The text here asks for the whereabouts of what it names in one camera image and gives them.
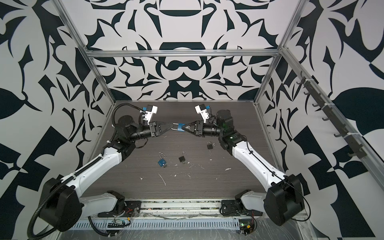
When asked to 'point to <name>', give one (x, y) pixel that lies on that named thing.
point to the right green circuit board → (246, 226)
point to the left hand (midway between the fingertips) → (174, 124)
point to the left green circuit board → (116, 223)
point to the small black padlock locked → (209, 145)
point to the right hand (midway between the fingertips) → (184, 129)
